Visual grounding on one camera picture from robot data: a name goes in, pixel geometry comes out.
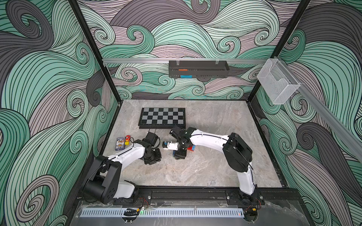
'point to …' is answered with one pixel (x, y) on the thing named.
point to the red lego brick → (190, 149)
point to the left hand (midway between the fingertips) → (159, 159)
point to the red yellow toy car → (127, 140)
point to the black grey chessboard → (161, 118)
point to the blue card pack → (120, 143)
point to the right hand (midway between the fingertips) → (179, 151)
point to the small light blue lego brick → (193, 147)
